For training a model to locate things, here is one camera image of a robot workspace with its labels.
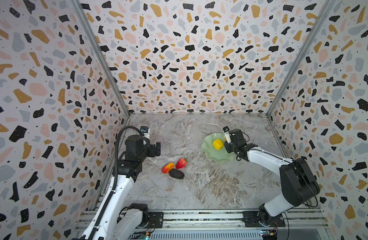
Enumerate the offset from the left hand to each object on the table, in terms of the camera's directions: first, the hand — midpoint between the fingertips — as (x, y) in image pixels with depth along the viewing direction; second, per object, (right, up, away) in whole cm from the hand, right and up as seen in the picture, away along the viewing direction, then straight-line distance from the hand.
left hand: (149, 139), depth 76 cm
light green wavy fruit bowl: (+38, -13, +20) cm, 45 cm away
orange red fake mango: (+7, -18, +13) cm, 23 cm away
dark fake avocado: (+13, -21, +10) cm, 26 cm away
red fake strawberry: (+15, -16, +16) cm, 27 cm away
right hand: (+44, 0, +17) cm, 47 cm away
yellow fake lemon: (+38, -5, +22) cm, 44 cm away
